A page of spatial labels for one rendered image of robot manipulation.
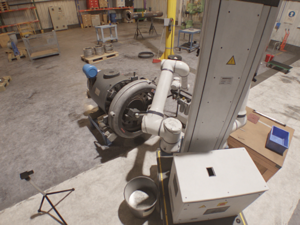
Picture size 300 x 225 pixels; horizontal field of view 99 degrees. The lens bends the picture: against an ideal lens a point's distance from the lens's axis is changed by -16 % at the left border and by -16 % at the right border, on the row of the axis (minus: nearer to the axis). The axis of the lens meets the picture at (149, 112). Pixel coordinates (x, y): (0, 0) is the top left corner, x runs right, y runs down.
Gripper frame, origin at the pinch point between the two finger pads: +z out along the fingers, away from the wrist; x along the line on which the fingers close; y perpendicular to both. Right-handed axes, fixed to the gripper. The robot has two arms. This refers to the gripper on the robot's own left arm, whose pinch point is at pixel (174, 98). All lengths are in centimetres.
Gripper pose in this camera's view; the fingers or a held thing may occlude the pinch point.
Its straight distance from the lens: 230.6
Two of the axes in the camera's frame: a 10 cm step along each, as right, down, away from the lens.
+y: 7.6, -4.0, 5.2
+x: -6.5, -4.6, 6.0
